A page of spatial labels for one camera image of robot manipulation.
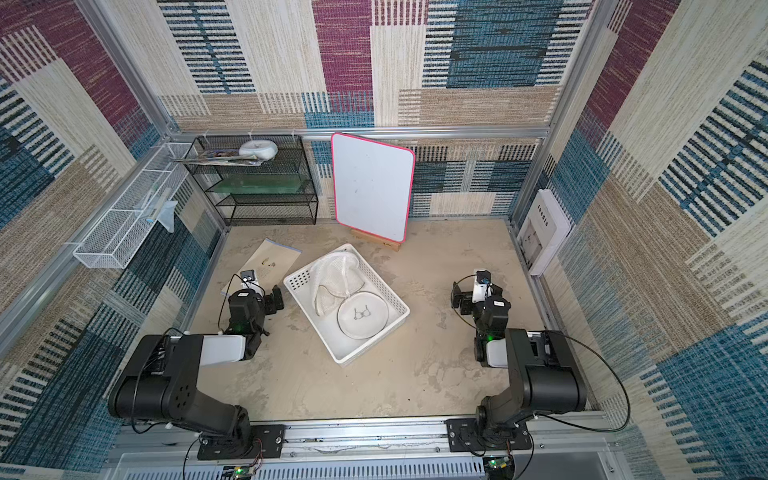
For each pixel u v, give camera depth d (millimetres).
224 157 922
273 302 854
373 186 991
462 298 831
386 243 1081
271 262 1087
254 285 794
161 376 453
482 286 778
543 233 969
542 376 445
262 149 893
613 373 427
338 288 967
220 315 815
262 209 1191
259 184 943
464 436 730
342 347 906
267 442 735
